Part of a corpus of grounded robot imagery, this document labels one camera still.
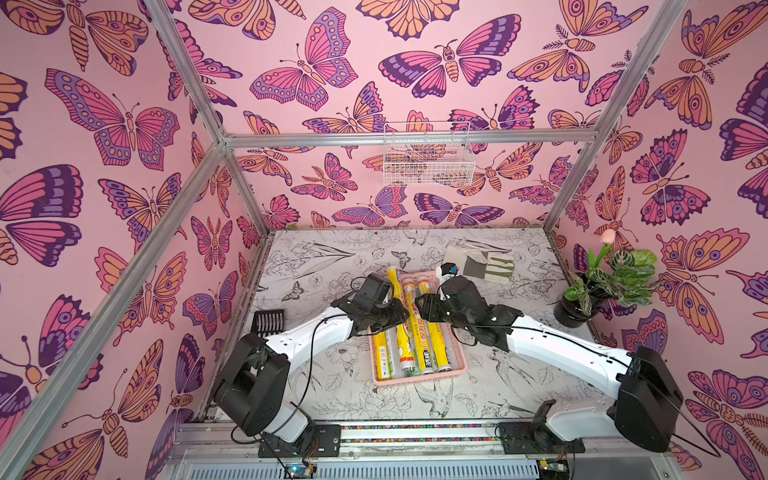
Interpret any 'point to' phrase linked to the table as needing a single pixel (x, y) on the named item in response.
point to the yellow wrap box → (438, 333)
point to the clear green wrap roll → (393, 356)
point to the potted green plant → (618, 276)
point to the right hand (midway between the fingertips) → (416, 304)
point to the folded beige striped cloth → (493, 266)
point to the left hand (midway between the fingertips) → (410, 314)
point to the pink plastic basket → (412, 276)
